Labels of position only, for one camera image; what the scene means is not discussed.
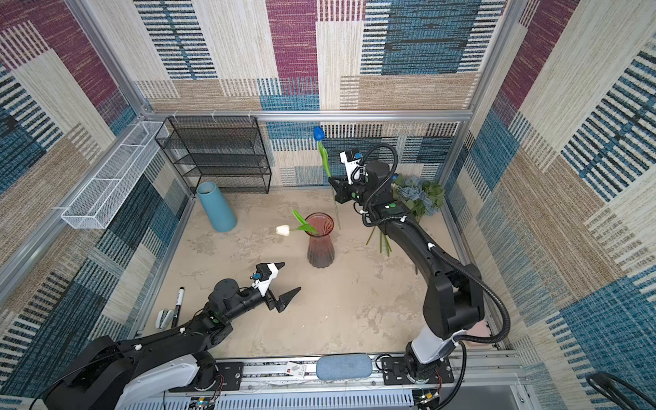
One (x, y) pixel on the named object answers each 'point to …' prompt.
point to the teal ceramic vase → (221, 217)
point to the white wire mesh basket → (98, 203)
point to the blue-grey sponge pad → (343, 366)
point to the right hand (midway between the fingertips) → (330, 181)
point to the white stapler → (164, 319)
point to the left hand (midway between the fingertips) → (290, 272)
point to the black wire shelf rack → (227, 151)
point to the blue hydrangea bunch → (421, 197)
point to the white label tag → (295, 369)
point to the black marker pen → (178, 304)
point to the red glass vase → (320, 246)
